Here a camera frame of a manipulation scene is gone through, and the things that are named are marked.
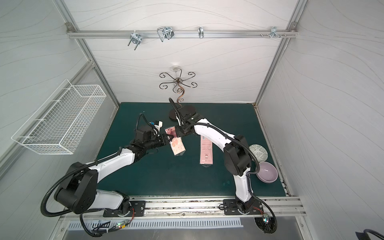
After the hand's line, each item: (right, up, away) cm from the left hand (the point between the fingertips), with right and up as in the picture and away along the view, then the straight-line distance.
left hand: (173, 136), depth 84 cm
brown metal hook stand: (-4, +13, +24) cm, 28 cm away
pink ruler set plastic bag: (+2, -4, +1) cm, 5 cm away
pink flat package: (+20, -10, +9) cm, 24 cm away
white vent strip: (-4, -40, -14) cm, 42 cm away
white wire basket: (-51, +6, -17) cm, 54 cm away
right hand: (+4, +3, +5) cm, 7 cm away
